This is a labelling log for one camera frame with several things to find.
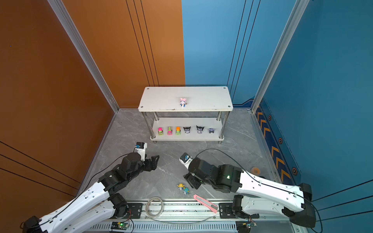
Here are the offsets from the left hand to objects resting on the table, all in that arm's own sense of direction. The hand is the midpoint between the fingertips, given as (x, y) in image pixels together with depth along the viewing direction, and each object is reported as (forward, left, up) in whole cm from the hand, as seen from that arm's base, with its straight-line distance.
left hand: (154, 154), depth 80 cm
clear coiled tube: (-27, -5, -14) cm, 31 cm away
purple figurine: (+19, -33, -3) cm, 39 cm away
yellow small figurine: (-14, -15, -11) cm, 23 cm away
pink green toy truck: (+20, +1, -5) cm, 20 cm away
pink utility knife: (-23, -32, -13) cm, 41 cm away
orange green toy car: (+20, -11, -5) cm, 24 cm away
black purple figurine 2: (+19, -25, -3) cm, 32 cm away
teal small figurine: (-16, -18, -10) cm, 26 cm away
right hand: (-12, -19, +5) cm, 23 cm away
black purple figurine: (+19, -17, -3) cm, 26 cm away
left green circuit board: (-31, +14, -15) cm, 37 cm away
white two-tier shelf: (+44, -16, -14) cm, 49 cm away
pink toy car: (+20, -5, -5) cm, 21 cm away
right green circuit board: (-31, -47, -15) cm, 58 cm away
